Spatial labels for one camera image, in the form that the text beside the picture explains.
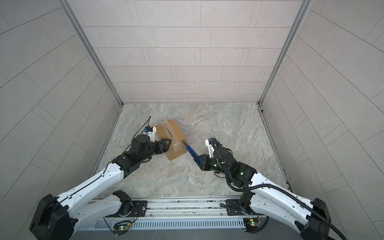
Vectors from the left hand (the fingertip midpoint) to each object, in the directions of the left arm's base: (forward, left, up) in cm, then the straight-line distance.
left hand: (171, 140), depth 79 cm
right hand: (-13, -12, +2) cm, 18 cm away
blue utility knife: (-7, -11, +3) cm, 13 cm away
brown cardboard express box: (+7, +2, 0) cm, 7 cm away
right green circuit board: (-35, -39, -15) cm, 55 cm away
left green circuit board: (-37, +19, -11) cm, 43 cm away
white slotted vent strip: (-35, -10, -14) cm, 39 cm away
